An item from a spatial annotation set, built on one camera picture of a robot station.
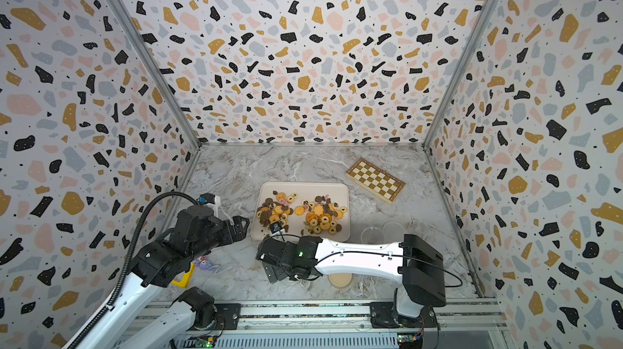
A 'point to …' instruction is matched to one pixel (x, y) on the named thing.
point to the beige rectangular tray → (338, 192)
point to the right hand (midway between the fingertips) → (280, 264)
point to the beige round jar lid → (340, 280)
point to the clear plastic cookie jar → (393, 232)
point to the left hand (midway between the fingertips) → (240, 223)
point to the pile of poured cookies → (321, 214)
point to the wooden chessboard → (375, 179)
